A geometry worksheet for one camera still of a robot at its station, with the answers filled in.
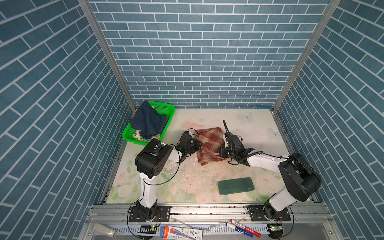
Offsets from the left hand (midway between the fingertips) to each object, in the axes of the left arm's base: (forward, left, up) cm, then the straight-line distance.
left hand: (203, 143), depth 99 cm
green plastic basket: (+31, +31, +3) cm, 44 cm away
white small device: (-46, +46, +1) cm, 65 cm away
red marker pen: (-47, -19, 0) cm, 50 cm away
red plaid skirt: (+2, -7, +2) cm, 7 cm away
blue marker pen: (-47, -15, 0) cm, 50 cm away
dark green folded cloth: (-27, -15, -2) cm, 31 cm away
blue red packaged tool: (-48, +13, -1) cm, 50 cm away
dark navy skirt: (+15, +39, +8) cm, 42 cm away
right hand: (-6, -9, +3) cm, 11 cm away
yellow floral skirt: (+5, +44, +2) cm, 45 cm away
